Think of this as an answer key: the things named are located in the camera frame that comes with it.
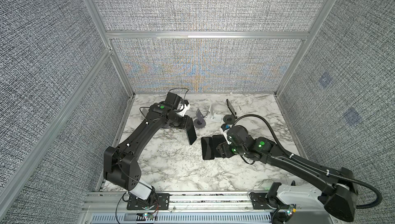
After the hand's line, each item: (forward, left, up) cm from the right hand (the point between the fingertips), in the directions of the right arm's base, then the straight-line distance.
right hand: (222, 145), depth 78 cm
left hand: (+9, +17, +4) cm, 20 cm away
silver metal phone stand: (+26, 0, -11) cm, 28 cm away
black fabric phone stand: (+26, -9, -14) cm, 31 cm away
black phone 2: (+4, +7, -12) cm, 15 cm away
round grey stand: (+21, +12, -11) cm, 27 cm away
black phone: (+7, +17, +2) cm, 18 cm away
